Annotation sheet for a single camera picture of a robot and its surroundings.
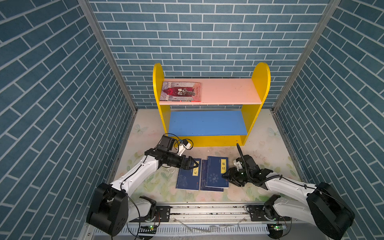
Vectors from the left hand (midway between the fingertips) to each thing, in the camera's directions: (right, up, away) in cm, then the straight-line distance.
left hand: (192, 164), depth 78 cm
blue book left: (-2, -10, +5) cm, 11 cm away
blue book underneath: (+6, -11, +6) cm, 14 cm away
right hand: (+17, -8, +5) cm, 20 cm away
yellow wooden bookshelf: (+12, +29, +20) cm, 37 cm away
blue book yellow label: (+14, -4, +11) cm, 18 cm away
